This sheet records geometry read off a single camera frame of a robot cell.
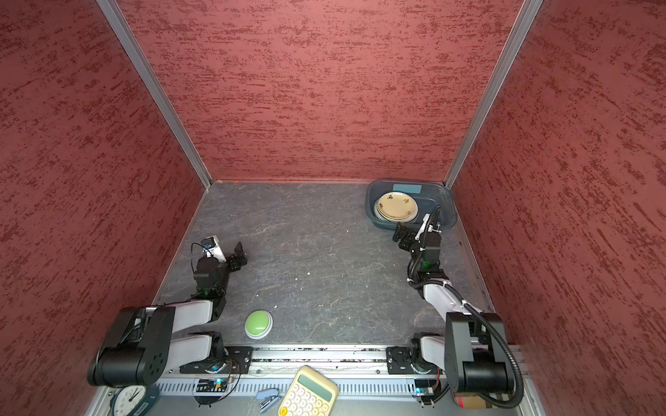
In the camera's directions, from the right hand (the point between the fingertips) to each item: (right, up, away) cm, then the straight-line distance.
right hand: (406, 230), depth 89 cm
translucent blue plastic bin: (+21, +15, +30) cm, 39 cm away
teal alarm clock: (-76, -41, -24) cm, 90 cm away
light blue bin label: (+8, +17, +26) cm, 32 cm away
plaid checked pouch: (+12, -43, -22) cm, 50 cm away
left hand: (-63, -7, +1) cm, 63 cm away
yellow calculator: (-31, -42, -21) cm, 57 cm away
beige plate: (0, +8, +19) cm, 20 cm away
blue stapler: (-42, -43, -22) cm, 64 cm away
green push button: (-49, -29, -9) cm, 58 cm away
